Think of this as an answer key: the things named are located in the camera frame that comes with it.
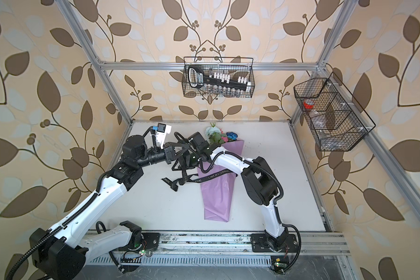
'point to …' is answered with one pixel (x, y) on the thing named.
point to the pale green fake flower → (213, 133)
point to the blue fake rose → (232, 135)
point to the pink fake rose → (223, 140)
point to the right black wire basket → (336, 120)
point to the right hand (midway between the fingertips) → (175, 169)
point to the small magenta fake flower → (225, 139)
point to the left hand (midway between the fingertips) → (188, 147)
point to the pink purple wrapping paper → (217, 194)
